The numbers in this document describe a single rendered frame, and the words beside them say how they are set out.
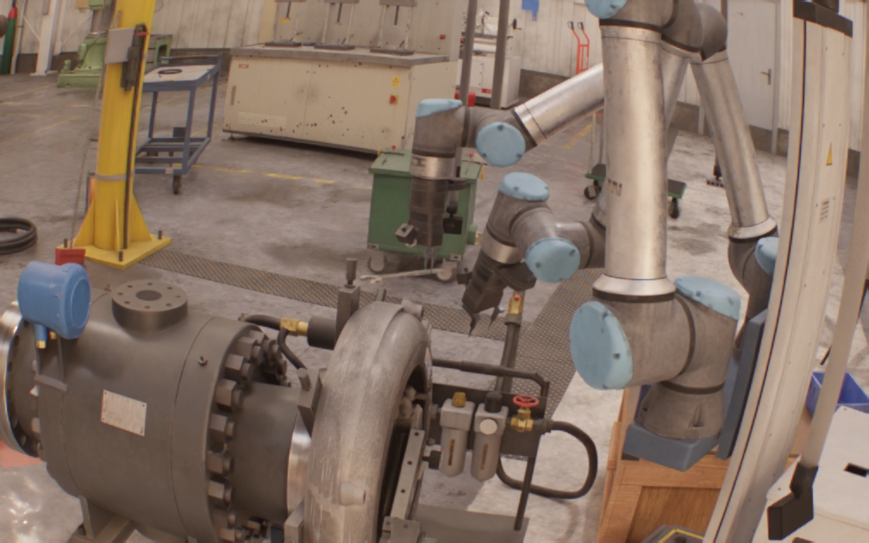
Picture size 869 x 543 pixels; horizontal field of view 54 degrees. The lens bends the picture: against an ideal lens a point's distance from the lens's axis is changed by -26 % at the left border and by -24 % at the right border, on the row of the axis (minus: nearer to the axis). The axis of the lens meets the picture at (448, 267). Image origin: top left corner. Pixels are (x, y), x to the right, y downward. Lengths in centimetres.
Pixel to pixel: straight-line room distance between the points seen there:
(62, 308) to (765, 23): 1118
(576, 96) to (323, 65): 633
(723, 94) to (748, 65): 1024
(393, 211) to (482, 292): 334
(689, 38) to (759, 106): 1078
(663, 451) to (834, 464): 44
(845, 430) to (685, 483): 86
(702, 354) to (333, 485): 70
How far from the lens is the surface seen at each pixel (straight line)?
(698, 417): 191
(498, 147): 212
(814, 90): 183
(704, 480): 296
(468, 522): 332
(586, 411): 426
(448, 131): 226
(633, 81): 172
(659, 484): 295
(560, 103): 213
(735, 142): 235
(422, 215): 230
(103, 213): 575
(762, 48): 1256
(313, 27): 919
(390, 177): 549
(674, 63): 187
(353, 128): 828
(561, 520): 340
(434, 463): 247
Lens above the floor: 170
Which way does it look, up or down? 17 degrees down
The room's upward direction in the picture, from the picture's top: 6 degrees clockwise
